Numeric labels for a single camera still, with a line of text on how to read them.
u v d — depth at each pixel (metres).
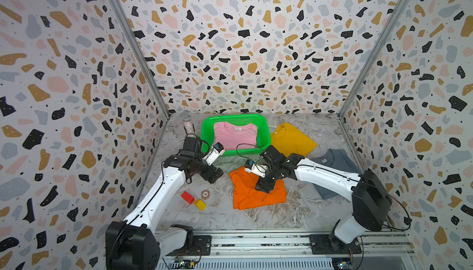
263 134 1.06
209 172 0.71
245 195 0.86
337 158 1.00
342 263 0.71
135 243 0.38
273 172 0.73
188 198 0.86
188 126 0.87
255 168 0.72
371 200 0.44
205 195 0.86
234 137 1.08
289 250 0.73
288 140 1.10
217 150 0.72
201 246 0.73
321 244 0.75
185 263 0.70
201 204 0.84
